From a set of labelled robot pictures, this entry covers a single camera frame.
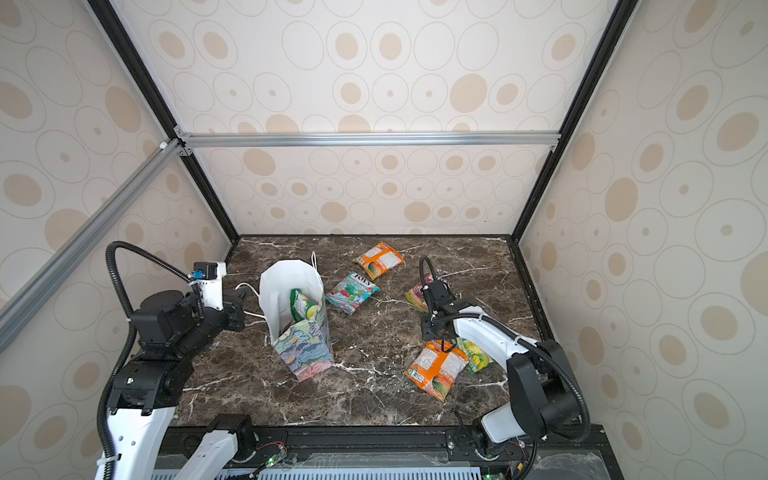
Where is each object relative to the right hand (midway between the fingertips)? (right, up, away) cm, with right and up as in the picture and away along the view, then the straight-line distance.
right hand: (434, 329), depth 90 cm
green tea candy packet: (-38, +8, -8) cm, 39 cm away
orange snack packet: (-17, +21, +19) cm, 34 cm away
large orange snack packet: (0, -9, -6) cm, 11 cm away
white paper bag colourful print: (-34, 0, -16) cm, 38 cm away
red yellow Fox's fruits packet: (-5, +9, +9) cm, 14 cm away
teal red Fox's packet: (-26, +9, +10) cm, 29 cm away
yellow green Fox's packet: (+12, -8, -5) cm, 15 cm away
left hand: (-43, +15, -25) cm, 52 cm away
